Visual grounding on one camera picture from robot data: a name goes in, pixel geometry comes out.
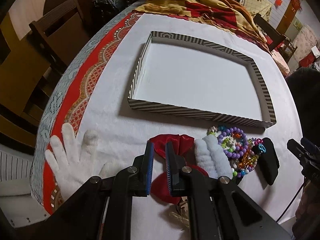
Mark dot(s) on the white table cover sheet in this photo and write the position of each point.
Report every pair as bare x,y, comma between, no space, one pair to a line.
123,131

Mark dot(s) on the red satin bow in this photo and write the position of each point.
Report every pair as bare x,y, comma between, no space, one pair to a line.
183,145

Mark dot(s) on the black cloth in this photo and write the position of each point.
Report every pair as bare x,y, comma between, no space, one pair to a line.
268,162

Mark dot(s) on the leopard print ribbon bow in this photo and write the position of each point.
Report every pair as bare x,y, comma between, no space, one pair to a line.
181,213

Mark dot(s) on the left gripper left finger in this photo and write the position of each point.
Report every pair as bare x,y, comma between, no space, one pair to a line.
148,166

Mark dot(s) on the black plastic bag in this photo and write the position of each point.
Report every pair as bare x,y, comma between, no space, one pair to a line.
102,11

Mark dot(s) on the white fluffy scrunchie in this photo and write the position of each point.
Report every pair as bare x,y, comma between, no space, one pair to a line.
210,156

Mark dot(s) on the white cotton work glove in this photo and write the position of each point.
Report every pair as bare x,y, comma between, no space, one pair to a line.
73,164

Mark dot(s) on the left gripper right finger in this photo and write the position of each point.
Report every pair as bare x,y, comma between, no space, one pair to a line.
174,165

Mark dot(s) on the red yellow blanket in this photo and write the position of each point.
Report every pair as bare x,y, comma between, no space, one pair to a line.
227,15

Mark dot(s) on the dark wooden chair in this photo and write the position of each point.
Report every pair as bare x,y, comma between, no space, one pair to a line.
61,34

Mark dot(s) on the striped black white tray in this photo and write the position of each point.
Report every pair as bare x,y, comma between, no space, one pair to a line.
187,76

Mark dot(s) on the wooden chair at right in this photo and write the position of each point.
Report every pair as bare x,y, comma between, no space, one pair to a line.
275,40

